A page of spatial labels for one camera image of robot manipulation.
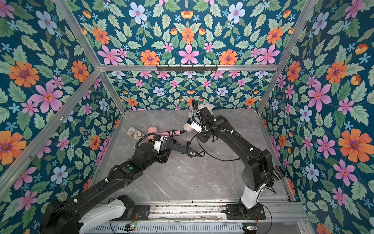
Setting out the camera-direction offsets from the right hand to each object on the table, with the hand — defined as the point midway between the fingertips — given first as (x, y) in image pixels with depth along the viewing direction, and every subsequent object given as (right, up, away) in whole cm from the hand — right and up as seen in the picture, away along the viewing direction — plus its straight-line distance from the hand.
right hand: (206, 131), depth 85 cm
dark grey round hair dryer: (-20, -7, -9) cm, 23 cm away
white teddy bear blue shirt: (-8, +9, -13) cm, 18 cm away
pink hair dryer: (-27, -3, +16) cm, 31 cm away
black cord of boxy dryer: (+6, -18, +9) cm, 21 cm away
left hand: (-22, -9, -4) cm, 24 cm away
